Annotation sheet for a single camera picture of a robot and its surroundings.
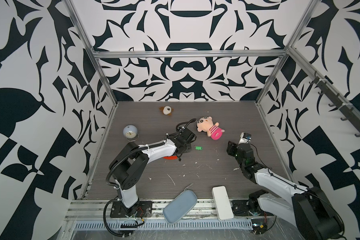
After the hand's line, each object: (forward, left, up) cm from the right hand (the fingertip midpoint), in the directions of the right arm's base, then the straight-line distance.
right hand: (233, 141), depth 88 cm
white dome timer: (+9, +62, -1) cm, 63 cm away
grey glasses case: (-32, +31, -6) cm, 45 cm away
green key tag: (0, +20, -8) cm, 21 cm away
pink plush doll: (+14, +14, -2) cm, 20 cm away
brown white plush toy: (+30, +41, -5) cm, 51 cm away
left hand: (0, +26, -3) cm, 26 cm away
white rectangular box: (-32, +11, -3) cm, 34 cm away
